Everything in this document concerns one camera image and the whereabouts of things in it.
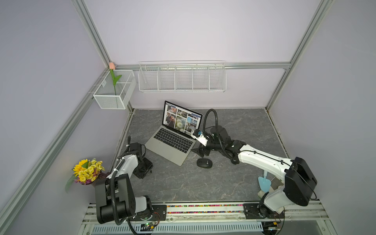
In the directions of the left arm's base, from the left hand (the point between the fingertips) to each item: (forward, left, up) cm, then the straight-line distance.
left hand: (150, 171), depth 86 cm
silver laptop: (+21, -13, -2) cm, 25 cm away
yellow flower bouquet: (-8, +21, +23) cm, 32 cm away
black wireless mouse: (+2, -33, +1) cm, 33 cm away
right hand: (+9, -28, +16) cm, 33 cm away
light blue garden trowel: (-12, -66, -1) cm, 67 cm away
